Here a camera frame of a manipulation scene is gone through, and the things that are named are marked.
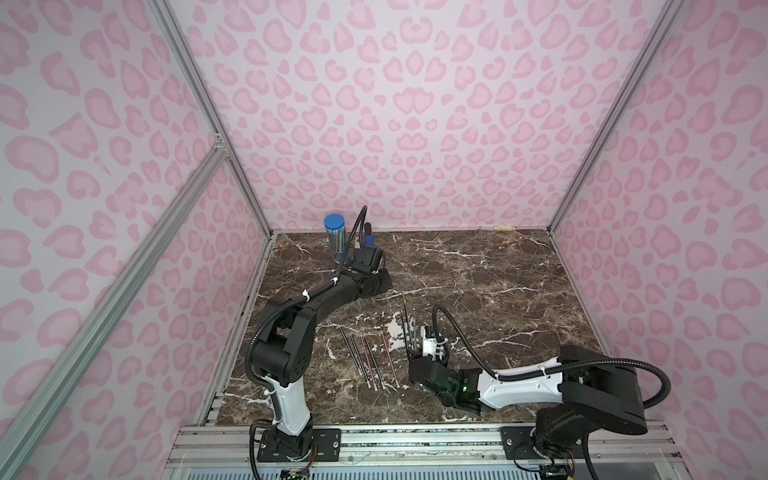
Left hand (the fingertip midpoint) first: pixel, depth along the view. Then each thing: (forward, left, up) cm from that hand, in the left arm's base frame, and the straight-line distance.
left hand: (391, 281), depth 95 cm
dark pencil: (-20, +12, -7) cm, 24 cm away
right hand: (-22, -5, -4) cm, 23 cm away
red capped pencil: (-22, 0, -8) cm, 24 cm away
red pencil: (-24, +6, -7) cm, 26 cm away
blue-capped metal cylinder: (+14, +18, +9) cm, 24 cm away
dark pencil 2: (-16, +11, -7) cm, 21 cm away
